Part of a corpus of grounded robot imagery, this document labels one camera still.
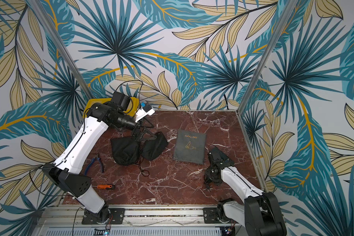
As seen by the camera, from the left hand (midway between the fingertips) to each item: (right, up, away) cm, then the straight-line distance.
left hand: (152, 133), depth 66 cm
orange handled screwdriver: (-28, -30, +14) cm, 43 cm away
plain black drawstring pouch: (-3, -9, +25) cm, 27 cm away
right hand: (+31, -26, +21) cm, 45 cm away
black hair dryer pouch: (-20, -11, +22) cm, 32 cm away
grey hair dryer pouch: (+20, -11, +34) cm, 41 cm away
